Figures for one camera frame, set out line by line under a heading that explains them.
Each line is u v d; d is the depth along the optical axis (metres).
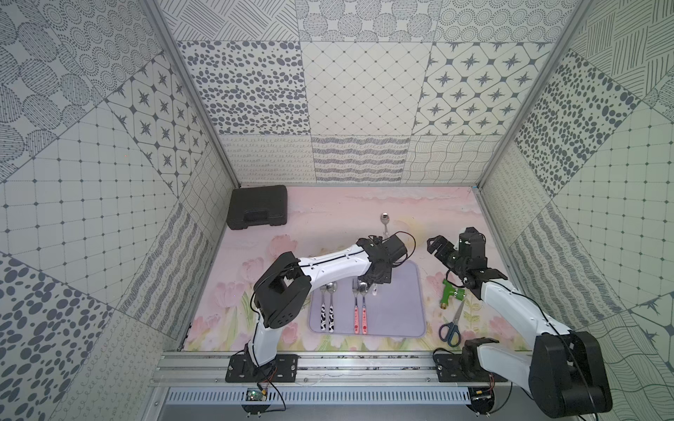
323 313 0.84
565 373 0.40
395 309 0.86
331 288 0.88
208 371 0.75
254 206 1.11
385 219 1.07
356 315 0.83
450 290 0.86
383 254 0.60
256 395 0.71
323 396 0.70
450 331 0.82
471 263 0.66
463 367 0.73
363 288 0.90
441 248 0.79
